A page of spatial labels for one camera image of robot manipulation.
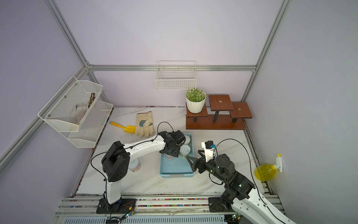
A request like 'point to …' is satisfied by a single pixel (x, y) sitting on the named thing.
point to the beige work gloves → (144, 124)
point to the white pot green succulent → (196, 100)
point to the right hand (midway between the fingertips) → (193, 156)
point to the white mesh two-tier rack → (75, 111)
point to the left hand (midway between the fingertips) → (170, 152)
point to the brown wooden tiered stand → (229, 115)
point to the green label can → (184, 150)
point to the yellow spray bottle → (265, 172)
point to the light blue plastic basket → (180, 167)
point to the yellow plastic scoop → (129, 129)
